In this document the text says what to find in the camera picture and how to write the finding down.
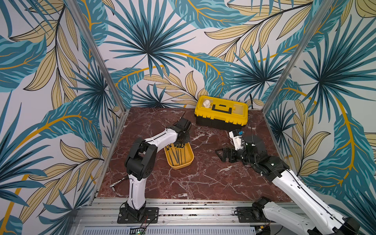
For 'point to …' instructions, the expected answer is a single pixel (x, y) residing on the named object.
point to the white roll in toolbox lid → (206, 104)
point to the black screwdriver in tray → (168, 148)
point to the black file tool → (177, 147)
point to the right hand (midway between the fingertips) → (221, 150)
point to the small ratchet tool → (111, 185)
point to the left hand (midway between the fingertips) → (185, 140)
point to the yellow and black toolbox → (221, 114)
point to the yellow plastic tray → (179, 155)
